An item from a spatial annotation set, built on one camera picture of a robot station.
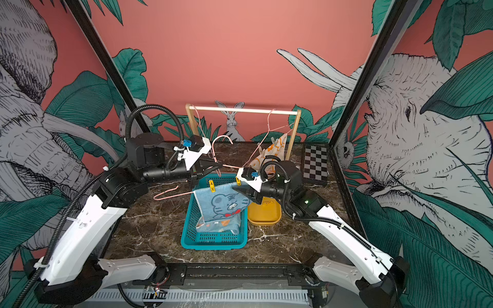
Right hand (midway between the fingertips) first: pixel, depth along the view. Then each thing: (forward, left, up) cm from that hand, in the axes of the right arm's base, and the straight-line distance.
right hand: (235, 178), depth 63 cm
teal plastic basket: (-10, +20, -31) cm, 38 cm away
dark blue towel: (-3, +5, -11) cm, 12 cm away
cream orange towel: (+28, -17, -15) cm, 36 cm away
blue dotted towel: (-4, +5, -30) cm, 30 cm away
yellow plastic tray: (+3, -13, -34) cm, 37 cm away
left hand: (-1, +4, +10) cm, 11 cm away
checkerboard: (+34, -42, -33) cm, 63 cm away
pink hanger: (+23, -12, +1) cm, 26 cm away
